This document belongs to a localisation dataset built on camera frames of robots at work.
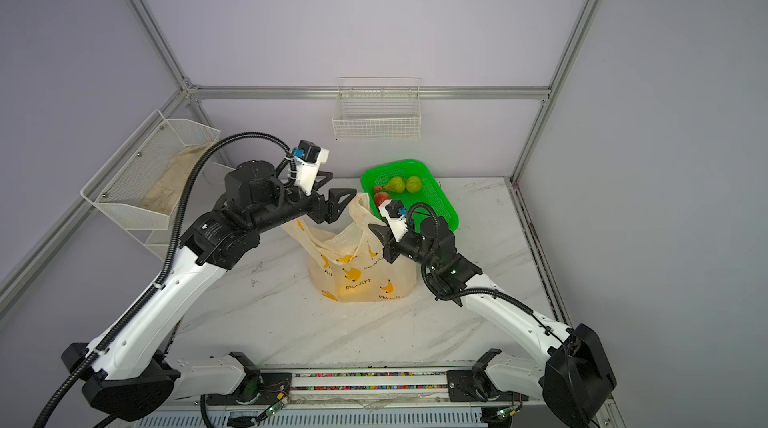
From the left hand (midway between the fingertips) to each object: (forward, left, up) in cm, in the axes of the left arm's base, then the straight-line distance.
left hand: (340, 185), depth 62 cm
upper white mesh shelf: (+10, +52, -9) cm, 54 cm away
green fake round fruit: (+37, -19, -37) cm, 56 cm away
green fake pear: (+35, -13, -36) cm, 52 cm away
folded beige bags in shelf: (+8, +48, -12) cm, 51 cm away
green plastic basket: (+25, -25, -34) cm, 49 cm away
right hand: (-1, -6, -13) cm, 14 cm away
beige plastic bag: (-3, +1, -24) cm, 25 cm away
